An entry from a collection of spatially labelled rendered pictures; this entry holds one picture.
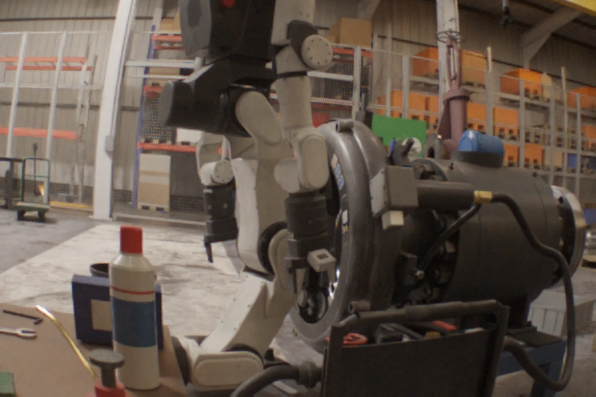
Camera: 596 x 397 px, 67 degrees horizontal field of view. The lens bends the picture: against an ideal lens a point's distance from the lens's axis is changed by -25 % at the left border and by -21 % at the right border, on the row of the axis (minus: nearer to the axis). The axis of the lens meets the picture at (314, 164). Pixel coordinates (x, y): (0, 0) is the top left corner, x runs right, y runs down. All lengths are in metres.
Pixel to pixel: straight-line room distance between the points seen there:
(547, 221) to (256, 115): 1.10
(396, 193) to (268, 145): 0.32
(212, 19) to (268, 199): 0.46
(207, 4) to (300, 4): 0.23
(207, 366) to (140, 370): 0.64
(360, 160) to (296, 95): 0.38
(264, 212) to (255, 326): 0.30
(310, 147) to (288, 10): 0.30
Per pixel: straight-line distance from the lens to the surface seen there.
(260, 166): 1.36
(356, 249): 1.44
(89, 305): 0.87
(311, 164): 1.18
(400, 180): 1.38
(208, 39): 1.31
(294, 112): 1.20
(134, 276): 0.67
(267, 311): 1.42
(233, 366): 1.37
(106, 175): 9.01
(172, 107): 1.28
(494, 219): 1.76
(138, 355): 0.70
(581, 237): 2.19
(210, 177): 1.57
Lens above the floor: 0.76
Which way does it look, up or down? 3 degrees up
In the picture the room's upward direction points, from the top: 4 degrees clockwise
